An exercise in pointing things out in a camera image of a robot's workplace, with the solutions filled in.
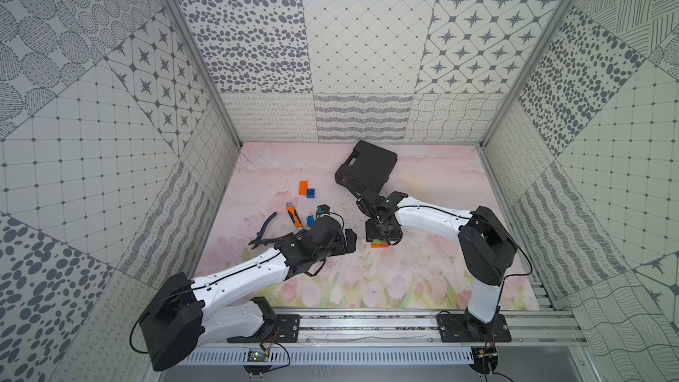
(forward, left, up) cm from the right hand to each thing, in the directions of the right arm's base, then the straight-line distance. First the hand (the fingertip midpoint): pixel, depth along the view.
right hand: (381, 239), depth 89 cm
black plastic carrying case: (+34, +3, 0) cm, 34 cm away
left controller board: (-33, +36, -4) cm, 49 cm away
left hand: (-5, +9, +9) cm, 14 cm away
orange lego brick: (+22, +31, -1) cm, 38 cm away
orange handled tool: (+9, +32, -1) cm, 33 cm away
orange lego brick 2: (-1, -1, -3) cm, 3 cm away
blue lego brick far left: (+20, +27, -1) cm, 34 cm away
